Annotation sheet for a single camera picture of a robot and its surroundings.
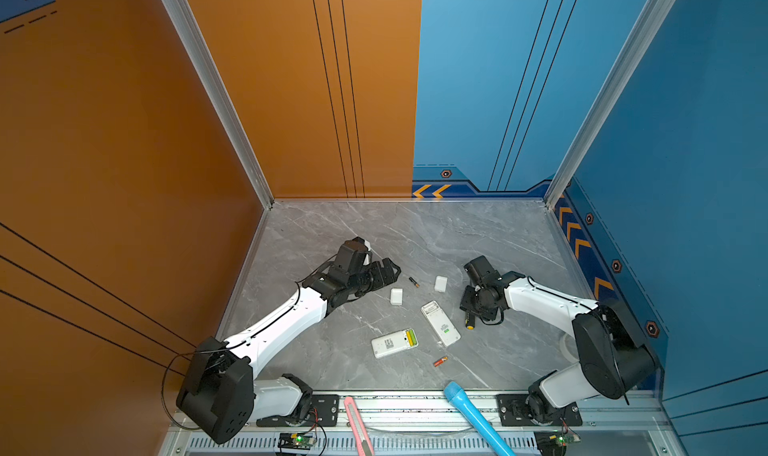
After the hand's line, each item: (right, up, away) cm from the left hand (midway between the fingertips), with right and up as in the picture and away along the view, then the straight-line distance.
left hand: (392, 272), depth 82 cm
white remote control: (0, -20, +1) cm, 20 cm away
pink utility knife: (-7, -36, -12) cm, 39 cm away
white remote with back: (+14, -16, +5) cm, 22 cm away
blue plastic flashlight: (+16, -28, -9) cm, 34 cm away
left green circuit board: (-23, -39, -11) cm, 46 cm away
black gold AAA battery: (+7, -6, +15) cm, 17 cm away
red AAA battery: (+13, -24, -1) cm, 27 cm away
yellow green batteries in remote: (+6, -19, +3) cm, 20 cm away
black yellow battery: (+23, -15, +5) cm, 28 cm away
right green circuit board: (+39, -39, -11) cm, 56 cm away
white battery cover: (+15, -6, +15) cm, 22 cm away
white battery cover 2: (+1, -9, +12) cm, 15 cm away
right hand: (+21, -12, +8) cm, 26 cm away
